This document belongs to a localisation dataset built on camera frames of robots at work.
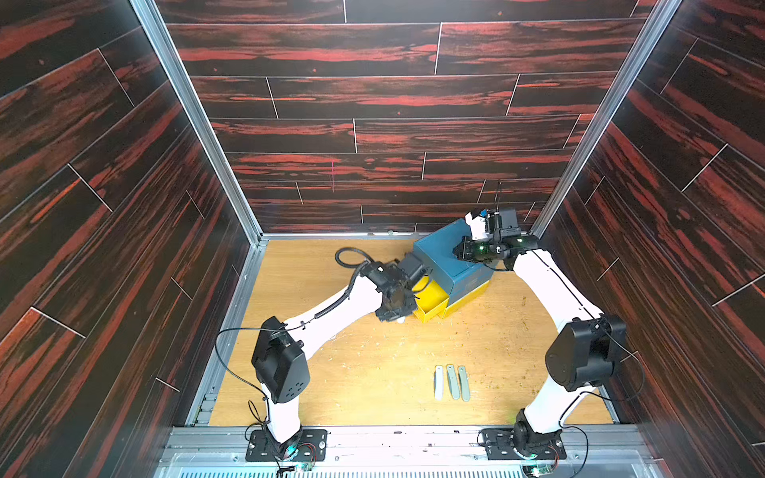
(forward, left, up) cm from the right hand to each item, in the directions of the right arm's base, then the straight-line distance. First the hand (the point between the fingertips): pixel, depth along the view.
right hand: (460, 249), depth 89 cm
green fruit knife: (-33, +2, -21) cm, 39 cm away
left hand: (-20, +15, -5) cm, 25 cm away
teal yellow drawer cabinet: (-12, +5, +1) cm, 13 cm away
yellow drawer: (-9, +8, -13) cm, 18 cm away
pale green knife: (-33, +6, -21) cm, 40 cm away
